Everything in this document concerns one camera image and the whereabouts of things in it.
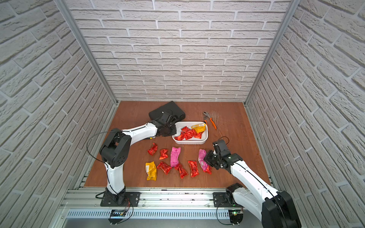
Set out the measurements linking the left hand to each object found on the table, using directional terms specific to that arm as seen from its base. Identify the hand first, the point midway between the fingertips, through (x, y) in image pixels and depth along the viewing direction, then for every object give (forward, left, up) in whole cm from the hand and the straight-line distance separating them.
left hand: (178, 129), depth 96 cm
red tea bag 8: (-3, -15, -3) cm, 15 cm away
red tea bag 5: (-27, -19, -4) cm, 33 cm away
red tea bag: (-28, -3, -2) cm, 29 cm away
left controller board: (-48, +31, -8) cm, 58 cm away
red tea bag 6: (-3, -7, 0) cm, 8 cm away
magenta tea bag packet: (-19, +2, -1) cm, 19 cm away
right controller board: (-49, -31, -5) cm, 58 cm away
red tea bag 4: (-17, +9, -2) cm, 19 cm away
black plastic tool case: (+24, +7, -3) cm, 25 cm away
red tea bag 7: (-5, -2, -2) cm, 6 cm away
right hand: (-21, -17, 0) cm, 27 cm away
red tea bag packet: (-25, +8, -3) cm, 27 cm away
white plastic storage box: (-6, -11, -5) cm, 13 cm away
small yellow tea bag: (0, -15, +3) cm, 15 cm away
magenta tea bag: (-19, -15, +2) cm, 25 cm away
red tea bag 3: (-14, +16, -4) cm, 21 cm away
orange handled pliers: (+16, -22, -4) cm, 27 cm away
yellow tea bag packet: (-27, +15, -1) cm, 31 cm away
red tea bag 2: (-27, -11, -4) cm, 29 cm away
